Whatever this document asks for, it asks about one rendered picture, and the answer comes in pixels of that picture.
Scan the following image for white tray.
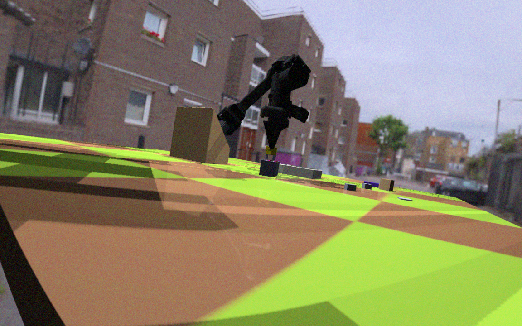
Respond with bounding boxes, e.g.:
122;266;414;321
278;164;322;179

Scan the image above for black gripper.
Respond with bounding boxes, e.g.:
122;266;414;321
260;91;290;149

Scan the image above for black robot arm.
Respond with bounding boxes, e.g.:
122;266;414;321
217;54;311;135

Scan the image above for yellow blade fuse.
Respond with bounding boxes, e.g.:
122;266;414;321
265;146;277;160

